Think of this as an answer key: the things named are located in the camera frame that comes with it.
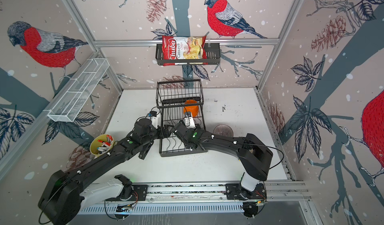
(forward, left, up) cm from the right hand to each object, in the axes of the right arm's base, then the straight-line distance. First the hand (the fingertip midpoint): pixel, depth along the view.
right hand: (189, 128), depth 85 cm
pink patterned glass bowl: (+2, -20, -3) cm, 20 cm away
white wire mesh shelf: (-1, +57, +22) cm, 61 cm away
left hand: (-2, +11, +5) cm, 12 cm away
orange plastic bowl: (+17, -1, -4) cm, 18 cm away
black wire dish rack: (+25, +10, -8) cm, 28 cm away
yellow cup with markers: (-11, +49, 0) cm, 50 cm away
